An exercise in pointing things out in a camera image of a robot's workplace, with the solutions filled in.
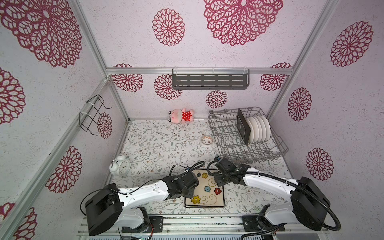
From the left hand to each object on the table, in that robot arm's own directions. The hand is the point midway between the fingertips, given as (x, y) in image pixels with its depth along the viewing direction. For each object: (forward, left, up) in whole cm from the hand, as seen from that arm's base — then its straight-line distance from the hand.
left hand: (189, 192), depth 82 cm
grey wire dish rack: (+33, -29, -4) cm, 45 cm away
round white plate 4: (+35, -47, +13) cm, 60 cm away
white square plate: (-5, -8, +1) cm, 9 cm away
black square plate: (-1, -10, +1) cm, 10 cm away
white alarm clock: (+12, +39, +8) cm, 41 cm away
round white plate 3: (+35, -45, +13) cm, 59 cm away
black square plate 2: (+34, -34, +14) cm, 50 cm away
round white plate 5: (+35, -50, +12) cm, 63 cm away
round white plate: (+32, -39, +14) cm, 52 cm away
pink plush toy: (+56, +8, +4) cm, 56 cm away
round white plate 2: (+35, -42, +12) cm, 56 cm away
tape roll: (+38, -13, -3) cm, 40 cm away
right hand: (+8, -16, +2) cm, 18 cm away
